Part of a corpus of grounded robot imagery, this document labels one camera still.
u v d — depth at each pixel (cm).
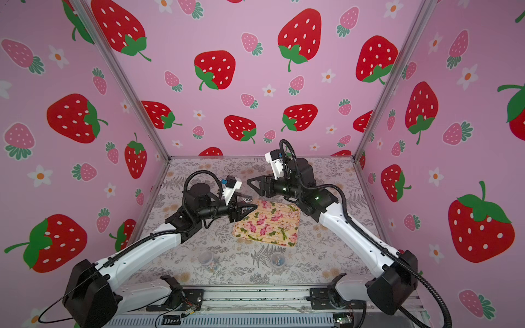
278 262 79
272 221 95
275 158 61
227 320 70
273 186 61
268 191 60
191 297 75
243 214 68
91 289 39
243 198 70
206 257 80
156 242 50
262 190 61
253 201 70
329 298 67
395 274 39
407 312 43
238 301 75
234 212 64
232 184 63
